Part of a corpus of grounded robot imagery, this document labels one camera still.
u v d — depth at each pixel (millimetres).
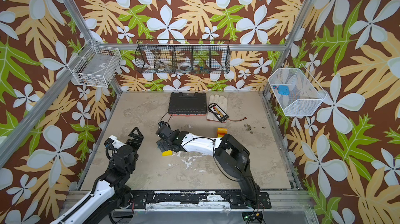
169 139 662
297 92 828
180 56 975
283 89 863
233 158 486
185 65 987
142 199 741
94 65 865
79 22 809
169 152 881
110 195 556
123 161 590
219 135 909
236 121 1047
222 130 926
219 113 1045
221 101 1138
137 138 720
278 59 1003
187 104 1090
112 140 688
